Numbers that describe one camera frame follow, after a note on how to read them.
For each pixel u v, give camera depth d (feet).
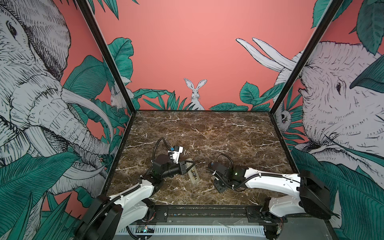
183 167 2.31
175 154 2.45
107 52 2.82
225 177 2.01
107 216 1.35
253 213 2.43
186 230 2.30
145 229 2.29
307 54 2.82
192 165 2.52
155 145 3.29
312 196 1.39
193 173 2.51
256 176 1.71
